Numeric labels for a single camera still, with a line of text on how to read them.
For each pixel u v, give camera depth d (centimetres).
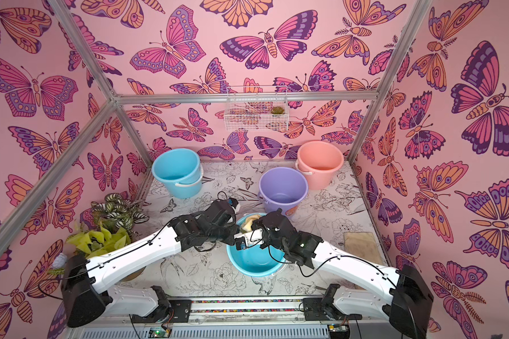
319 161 105
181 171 95
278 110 92
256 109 95
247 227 69
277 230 54
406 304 38
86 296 39
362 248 88
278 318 73
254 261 85
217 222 58
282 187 94
